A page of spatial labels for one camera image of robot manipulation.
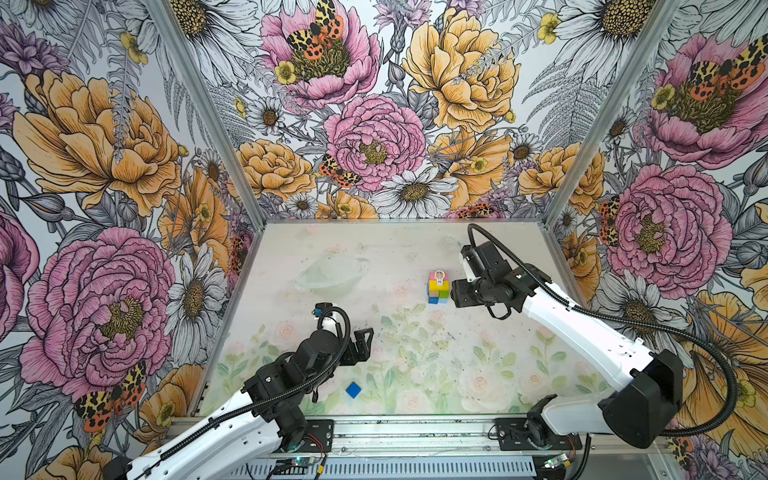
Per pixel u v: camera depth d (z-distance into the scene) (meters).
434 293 0.96
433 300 0.97
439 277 0.94
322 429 0.75
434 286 0.94
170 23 0.73
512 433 0.74
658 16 0.72
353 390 0.81
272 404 0.50
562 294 0.52
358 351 0.66
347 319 0.59
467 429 0.77
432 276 0.97
